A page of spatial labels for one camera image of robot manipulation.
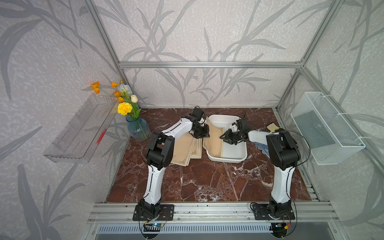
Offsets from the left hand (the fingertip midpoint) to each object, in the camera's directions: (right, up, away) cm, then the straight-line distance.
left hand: (210, 135), depth 95 cm
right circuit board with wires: (+32, -43, -24) cm, 59 cm away
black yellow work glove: (+47, +4, +12) cm, 49 cm away
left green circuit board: (-28, -43, -23) cm, 56 cm away
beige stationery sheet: (+2, -6, 0) cm, 6 cm away
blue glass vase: (-46, +5, -2) cm, 46 cm away
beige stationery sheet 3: (-9, -10, +1) cm, 13 cm away
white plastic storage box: (+13, -11, -1) cm, 18 cm away
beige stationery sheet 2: (-18, -7, +4) cm, 20 cm away
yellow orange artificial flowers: (-45, +17, -17) cm, 51 cm away
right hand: (+8, -2, +5) cm, 9 cm away
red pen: (-50, +3, -29) cm, 58 cm away
